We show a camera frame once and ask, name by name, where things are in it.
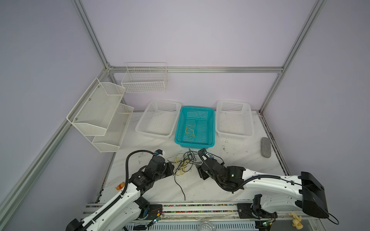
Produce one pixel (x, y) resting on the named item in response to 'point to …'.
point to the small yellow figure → (297, 221)
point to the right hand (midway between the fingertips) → (198, 163)
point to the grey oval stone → (266, 147)
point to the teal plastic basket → (195, 128)
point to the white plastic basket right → (234, 119)
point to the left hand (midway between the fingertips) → (173, 167)
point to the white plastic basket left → (159, 119)
